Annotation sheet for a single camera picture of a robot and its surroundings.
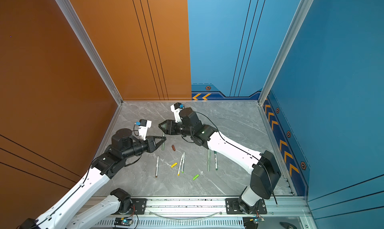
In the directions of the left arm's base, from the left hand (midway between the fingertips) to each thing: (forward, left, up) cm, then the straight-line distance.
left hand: (165, 138), depth 69 cm
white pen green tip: (-2, -26, -25) cm, 36 cm away
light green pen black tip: (+4, -22, -25) cm, 34 cm away
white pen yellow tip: (-3, -5, -25) cm, 26 cm away
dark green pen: (-3, +1, -1) cm, 3 cm away
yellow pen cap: (-3, -1, -25) cm, 26 cm away
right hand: (+5, +3, +2) cm, 6 cm away
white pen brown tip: (-9, +8, -25) cm, 28 cm away
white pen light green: (-6, -7, -25) cm, 27 cm away
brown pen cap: (+8, 0, -25) cm, 27 cm away
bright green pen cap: (-10, -14, -25) cm, 31 cm away
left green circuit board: (-30, +20, -27) cm, 45 cm away
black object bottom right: (-31, -57, -25) cm, 69 cm away
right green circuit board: (-29, -43, -25) cm, 58 cm away
